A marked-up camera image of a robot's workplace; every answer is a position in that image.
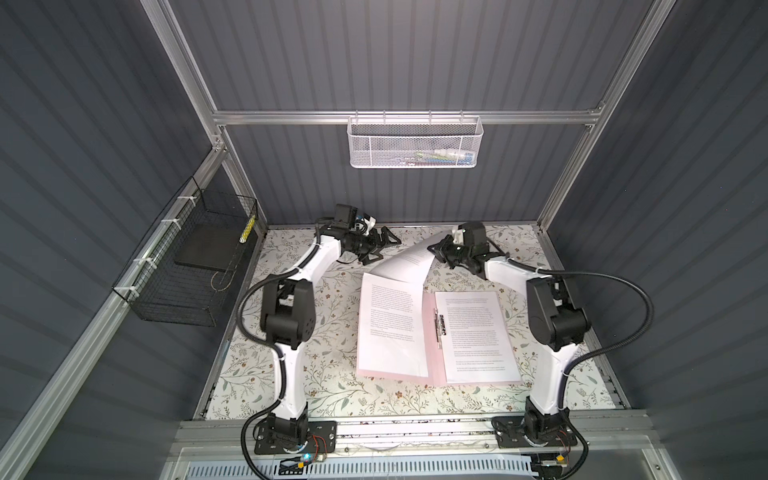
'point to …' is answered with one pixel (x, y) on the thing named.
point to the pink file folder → (436, 360)
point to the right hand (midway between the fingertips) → (429, 248)
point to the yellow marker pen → (247, 230)
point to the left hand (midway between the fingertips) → (392, 247)
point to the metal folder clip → (440, 328)
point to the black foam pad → (211, 245)
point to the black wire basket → (184, 270)
